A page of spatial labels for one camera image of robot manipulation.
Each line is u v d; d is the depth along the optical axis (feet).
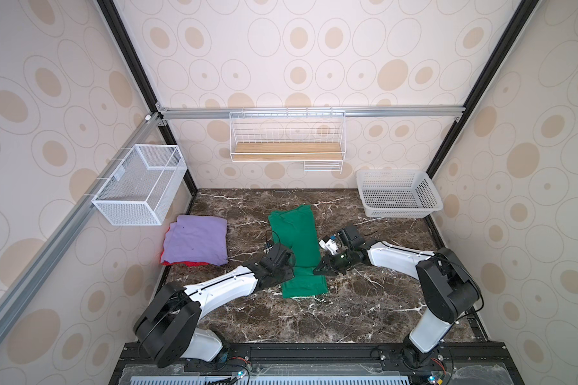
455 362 2.39
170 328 1.37
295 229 3.41
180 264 3.10
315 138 3.25
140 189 3.50
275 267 2.16
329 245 2.80
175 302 1.51
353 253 2.35
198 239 3.19
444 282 1.67
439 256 1.68
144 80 2.68
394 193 3.59
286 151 3.19
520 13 2.24
